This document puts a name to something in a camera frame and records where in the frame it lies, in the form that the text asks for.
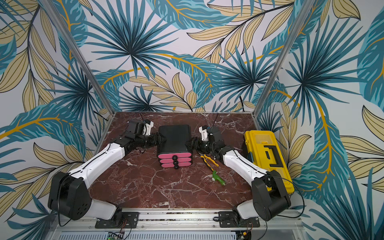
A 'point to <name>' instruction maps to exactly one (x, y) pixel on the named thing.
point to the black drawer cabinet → (173, 151)
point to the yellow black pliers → (204, 157)
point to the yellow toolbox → (264, 150)
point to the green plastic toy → (217, 178)
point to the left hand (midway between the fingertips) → (162, 141)
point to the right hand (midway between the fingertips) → (188, 143)
